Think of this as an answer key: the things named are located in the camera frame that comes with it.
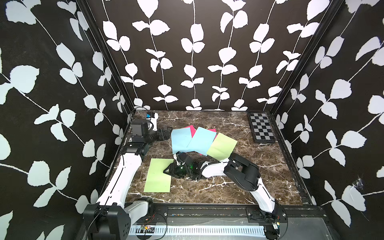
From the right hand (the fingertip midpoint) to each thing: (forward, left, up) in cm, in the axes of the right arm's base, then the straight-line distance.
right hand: (163, 172), depth 84 cm
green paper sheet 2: (+20, -36, -5) cm, 42 cm away
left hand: (+17, -3, +21) cm, 27 cm away
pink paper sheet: (+35, -16, -5) cm, 39 cm away
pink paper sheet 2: (+36, -31, -6) cm, 48 cm away
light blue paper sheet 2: (+26, -22, -6) cm, 35 cm away
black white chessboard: (+36, -66, -2) cm, 75 cm away
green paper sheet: (-3, +4, -5) cm, 7 cm away
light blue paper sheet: (+27, -7, -5) cm, 29 cm away
